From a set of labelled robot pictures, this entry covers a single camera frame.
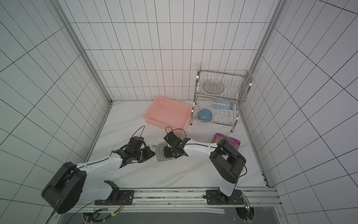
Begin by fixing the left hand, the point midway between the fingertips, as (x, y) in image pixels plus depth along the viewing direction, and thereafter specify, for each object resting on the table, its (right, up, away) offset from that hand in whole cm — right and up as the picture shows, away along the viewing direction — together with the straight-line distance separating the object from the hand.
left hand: (153, 156), depth 87 cm
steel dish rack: (+41, +39, -1) cm, 57 cm away
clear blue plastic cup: (+51, +34, +21) cm, 65 cm away
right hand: (+5, 0, -1) cm, 5 cm away
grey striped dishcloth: (+4, +2, +1) cm, 5 cm away
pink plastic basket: (+8, +26, +19) cm, 33 cm away
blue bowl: (+36, +26, +15) cm, 47 cm away
